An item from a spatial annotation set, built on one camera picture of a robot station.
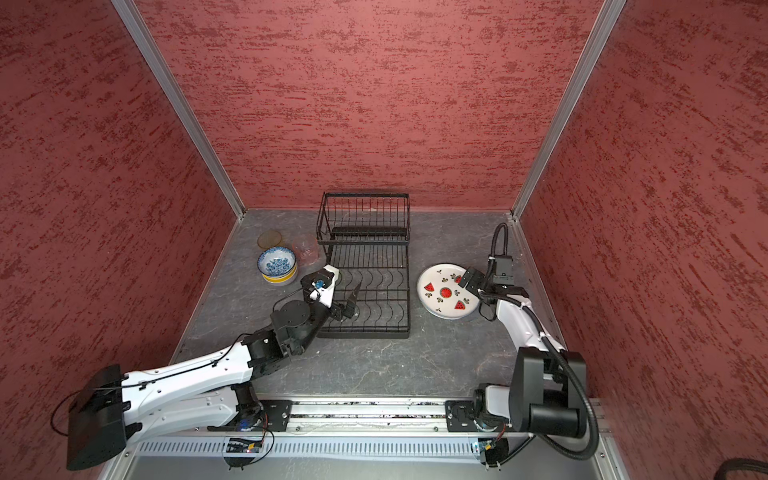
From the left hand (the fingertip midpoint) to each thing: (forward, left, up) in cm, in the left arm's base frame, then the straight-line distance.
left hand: (343, 280), depth 75 cm
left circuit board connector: (-33, +26, -25) cm, 49 cm away
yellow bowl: (+9, +23, -15) cm, 29 cm away
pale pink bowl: (+10, +24, -19) cm, 32 cm away
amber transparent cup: (+28, +33, -18) cm, 47 cm away
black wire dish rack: (+31, -3, -20) cm, 37 cm away
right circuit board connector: (-33, -38, -24) cm, 56 cm away
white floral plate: (+7, -29, -20) cm, 36 cm away
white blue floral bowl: (+16, +26, -17) cm, 35 cm away
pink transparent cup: (+25, +19, -20) cm, 37 cm away
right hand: (+7, -37, -15) cm, 40 cm away
